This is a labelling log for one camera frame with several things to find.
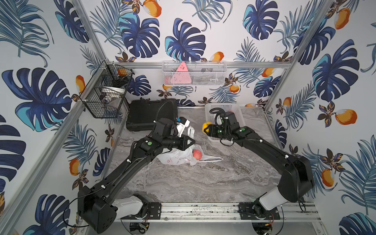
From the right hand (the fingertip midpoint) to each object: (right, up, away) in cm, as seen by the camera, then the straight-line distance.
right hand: (207, 130), depth 85 cm
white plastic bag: (-13, -13, -12) cm, 22 cm away
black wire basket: (-62, +22, +5) cm, 66 cm away
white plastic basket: (+19, +16, +29) cm, 38 cm away
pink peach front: (-6, -15, +4) cm, 16 cm away
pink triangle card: (-15, +33, +5) cm, 37 cm away
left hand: (-8, -4, -15) cm, 17 cm away
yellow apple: (-2, +2, -3) cm, 4 cm away
